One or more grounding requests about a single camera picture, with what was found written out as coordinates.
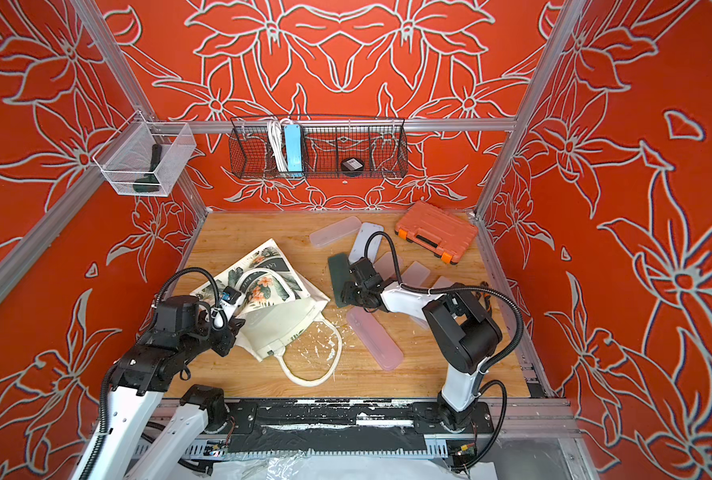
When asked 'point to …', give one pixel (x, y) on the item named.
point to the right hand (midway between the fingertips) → (346, 291)
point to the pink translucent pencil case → (377, 337)
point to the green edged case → (339, 274)
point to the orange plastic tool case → (436, 231)
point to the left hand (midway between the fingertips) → (239, 317)
